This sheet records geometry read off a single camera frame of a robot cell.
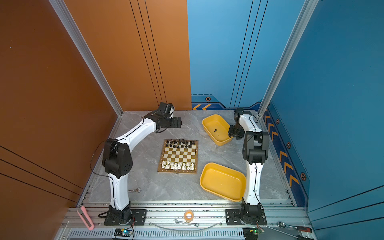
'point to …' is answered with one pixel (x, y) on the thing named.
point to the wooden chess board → (179, 156)
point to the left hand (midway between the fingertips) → (177, 120)
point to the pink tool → (84, 214)
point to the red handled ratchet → (283, 224)
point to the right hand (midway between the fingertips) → (232, 136)
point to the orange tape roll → (188, 216)
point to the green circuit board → (123, 232)
